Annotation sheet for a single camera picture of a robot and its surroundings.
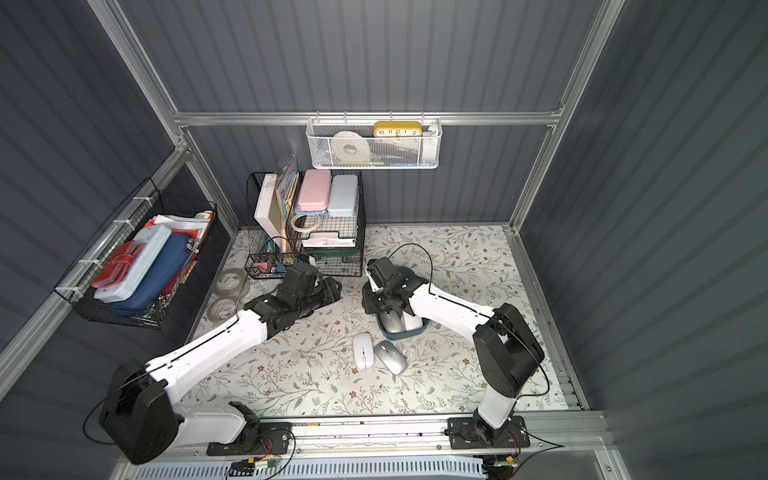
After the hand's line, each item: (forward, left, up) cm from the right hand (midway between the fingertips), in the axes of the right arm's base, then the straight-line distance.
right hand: (375, 306), depth 87 cm
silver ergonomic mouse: (-1, -5, -8) cm, 10 cm away
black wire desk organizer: (+20, +15, +11) cm, 28 cm away
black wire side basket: (+16, +59, +25) cm, 66 cm away
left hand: (+2, +10, +8) cm, 13 cm away
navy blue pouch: (-1, +47, +23) cm, 53 cm away
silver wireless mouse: (-11, -4, -9) cm, 14 cm away
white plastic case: (+2, +51, +26) cm, 57 cm away
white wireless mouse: (-10, +3, -8) cm, 13 cm away
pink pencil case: (+33, +20, +17) cm, 42 cm away
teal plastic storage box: (-5, -8, -9) cm, 13 cm away
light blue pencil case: (+33, +11, +15) cm, 38 cm away
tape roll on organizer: (+21, +23, +11) cm, 33 cm away
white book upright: (+23, +33, +16) cm, 43 cm away
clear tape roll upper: (+14, +52, -9) cm, 55 cm away
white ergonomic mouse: (-1, -11, -7) cm, 13 cm away
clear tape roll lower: (+3, +51, -8) cm, 52 cm away
